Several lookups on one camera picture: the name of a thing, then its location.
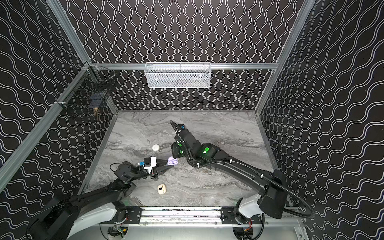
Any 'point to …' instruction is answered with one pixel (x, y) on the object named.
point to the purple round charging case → (172, 161)
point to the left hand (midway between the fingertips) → (174, 164)
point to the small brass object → (95, 110)
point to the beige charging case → (161, 189)
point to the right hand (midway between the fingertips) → (173, 146)
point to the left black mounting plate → (134, 214)
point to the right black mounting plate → (228, 217)
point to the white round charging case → (155, 147)
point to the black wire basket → (84, 98)
